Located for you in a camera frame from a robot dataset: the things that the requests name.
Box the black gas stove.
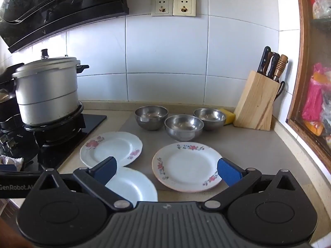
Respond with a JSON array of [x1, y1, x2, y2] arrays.
[[0, 106, 107, 172]]

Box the wooden framed cabinet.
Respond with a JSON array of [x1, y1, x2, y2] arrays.
[[286, 0, 331, 179]]

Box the white floral plate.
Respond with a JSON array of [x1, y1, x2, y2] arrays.
[[80, 131, 143, 168]]

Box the beige wall socket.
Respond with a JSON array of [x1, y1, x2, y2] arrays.
[[173, 0, 196, 17], [151, 0, 174, 17]]

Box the steel bowl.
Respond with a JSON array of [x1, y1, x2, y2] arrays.
[[164, 114, 205, 142], [193, 108, 227, 132], [135, 105, 169, 131]]

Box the wooden knife block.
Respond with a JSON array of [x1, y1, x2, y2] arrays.
[[233, 70, 280, 131]]

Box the silver pressure cooker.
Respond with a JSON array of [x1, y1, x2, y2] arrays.
[[12, 49, 90, 128]]

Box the white cloth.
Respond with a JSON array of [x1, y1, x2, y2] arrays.
[[0, 155, 24, 171]]

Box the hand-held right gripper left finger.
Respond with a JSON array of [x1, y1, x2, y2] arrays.
[[37, 156, 133, 211]]

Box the plain white plate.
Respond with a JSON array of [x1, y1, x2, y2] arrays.
[[105, 167, 158, 207]]

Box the dark brown handled knife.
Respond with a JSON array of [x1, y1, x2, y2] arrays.
[[262, 52, 275, 77]]

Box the black handled knife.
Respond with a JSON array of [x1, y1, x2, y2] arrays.
[[267, 53, 280, 79], [257, 46, 271, 75]]

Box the black range hood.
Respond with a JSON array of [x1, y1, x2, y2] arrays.
[[0, 0, 129, 54]]

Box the light wooden handled knife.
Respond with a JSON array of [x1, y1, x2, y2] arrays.
[[273, 54, 289, 82]]

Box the pink plastic bag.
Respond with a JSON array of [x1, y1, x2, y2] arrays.
[[301, 63, 331, 122]]

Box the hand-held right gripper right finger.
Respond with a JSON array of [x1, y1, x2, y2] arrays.
[[202, 157, 296, 211]]

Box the pink-rimmed floral plate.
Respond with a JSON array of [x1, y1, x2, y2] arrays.
[[152, 142, 225, 193]]

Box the yellow sponge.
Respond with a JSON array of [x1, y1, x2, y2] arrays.
[[217, 108, 236, 126]]

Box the colourful plastic container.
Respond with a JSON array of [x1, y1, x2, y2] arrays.
[[306, 0, 331, 20]]

